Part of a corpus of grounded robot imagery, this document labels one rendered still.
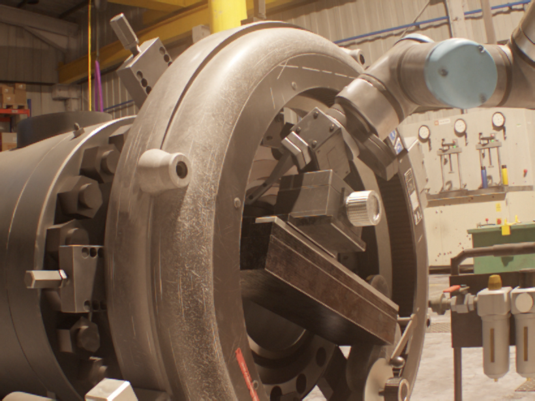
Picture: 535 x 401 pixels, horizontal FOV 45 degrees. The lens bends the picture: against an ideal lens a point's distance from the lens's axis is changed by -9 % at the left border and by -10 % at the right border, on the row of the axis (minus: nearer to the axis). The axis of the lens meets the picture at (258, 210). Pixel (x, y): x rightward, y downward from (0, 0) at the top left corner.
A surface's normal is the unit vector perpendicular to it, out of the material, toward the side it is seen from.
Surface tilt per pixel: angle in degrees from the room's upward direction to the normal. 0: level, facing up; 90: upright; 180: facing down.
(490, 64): 101
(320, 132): 67
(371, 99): 78
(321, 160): 134
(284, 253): 90
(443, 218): 90
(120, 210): 73
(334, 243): 155
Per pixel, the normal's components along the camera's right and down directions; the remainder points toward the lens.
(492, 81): 0.21, 0.14
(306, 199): -0.55, -0.40
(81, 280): 0.82, -0.08
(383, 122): 0.47, 0.37
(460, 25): -0.65, 0.04
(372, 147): -0.20, -0.40
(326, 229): -0.16, 0.91
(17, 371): -0.44, 0.54
